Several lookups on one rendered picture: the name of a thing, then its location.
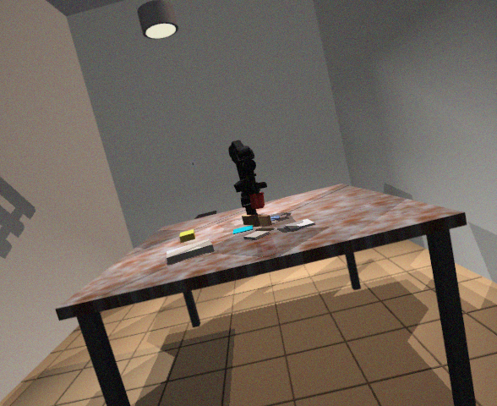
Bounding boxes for small yellow block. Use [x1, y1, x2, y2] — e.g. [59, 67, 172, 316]
[179, 229, 195, 243]

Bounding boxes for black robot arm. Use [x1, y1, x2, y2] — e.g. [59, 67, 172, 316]
[228, 140, 258, 215]

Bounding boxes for white flat bar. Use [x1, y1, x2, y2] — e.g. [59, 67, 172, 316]
[167, 239, 214, 264]

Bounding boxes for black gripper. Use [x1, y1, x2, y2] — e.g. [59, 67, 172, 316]
[236, 172, 267, 200]

